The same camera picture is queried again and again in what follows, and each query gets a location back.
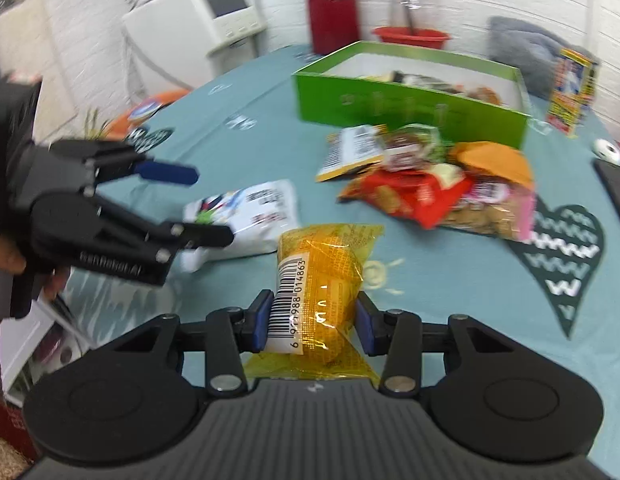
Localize white snack packet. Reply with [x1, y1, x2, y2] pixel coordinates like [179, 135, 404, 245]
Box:
[180, 179, 301, 273]

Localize white round device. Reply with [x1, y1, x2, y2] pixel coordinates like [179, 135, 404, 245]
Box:
[592, 139, 620, 163]

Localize red thermos jug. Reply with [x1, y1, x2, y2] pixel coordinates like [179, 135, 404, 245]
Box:
[307, 0, 361, 56]

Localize small green plant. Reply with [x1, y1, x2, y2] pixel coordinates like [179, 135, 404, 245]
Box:
[80, 107, 113, 141]

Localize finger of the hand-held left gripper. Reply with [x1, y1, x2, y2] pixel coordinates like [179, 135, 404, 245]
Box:
[95, 199, 235, 265]
[81, 146, 201, 196]

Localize black stick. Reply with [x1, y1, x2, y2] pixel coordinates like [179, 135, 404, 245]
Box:
[394, 0, 421, 36]

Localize grey fluffy blanket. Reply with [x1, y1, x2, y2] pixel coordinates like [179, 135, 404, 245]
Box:
[487, 16, 590, 101]

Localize teal printed tablecloth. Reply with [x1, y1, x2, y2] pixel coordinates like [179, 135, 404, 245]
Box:
[65, 42, 620, 480]

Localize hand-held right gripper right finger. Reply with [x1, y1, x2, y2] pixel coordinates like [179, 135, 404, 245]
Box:
[356, 291, 524, 398]

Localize red plastic basket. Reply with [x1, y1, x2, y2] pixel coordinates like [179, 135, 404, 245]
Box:
[372, 25, 451, 52]

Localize blue rimmed bowl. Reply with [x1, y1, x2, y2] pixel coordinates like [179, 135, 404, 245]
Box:
[127, 100, 161, 122]

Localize yellow snack packet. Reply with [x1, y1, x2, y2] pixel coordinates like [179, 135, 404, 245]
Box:
[244, 224, 385, 381]

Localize yellow juice carton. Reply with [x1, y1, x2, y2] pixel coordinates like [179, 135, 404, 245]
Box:
[546, 47, 601, 138]

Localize white water dispenser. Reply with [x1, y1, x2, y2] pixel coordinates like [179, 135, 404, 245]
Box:
[122, 0, 268, 96]

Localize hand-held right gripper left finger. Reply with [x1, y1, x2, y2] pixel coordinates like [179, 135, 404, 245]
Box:
[106, 289, 275, 397]

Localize person's left hand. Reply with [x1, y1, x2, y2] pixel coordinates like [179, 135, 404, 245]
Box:
[0, 230, 72, 305]

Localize green cardboard box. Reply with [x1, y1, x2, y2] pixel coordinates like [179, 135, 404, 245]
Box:
[292, 40, 533, 151]

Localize pile of mixed snacks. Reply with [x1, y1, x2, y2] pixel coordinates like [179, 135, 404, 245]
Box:
[315, 69, 536, 242]

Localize orange basin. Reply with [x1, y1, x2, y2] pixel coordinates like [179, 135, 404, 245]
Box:
[107, 89, 191, 136]

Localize black smartphone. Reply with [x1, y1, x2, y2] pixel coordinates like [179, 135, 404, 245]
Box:
[593, 157, 620, 221]

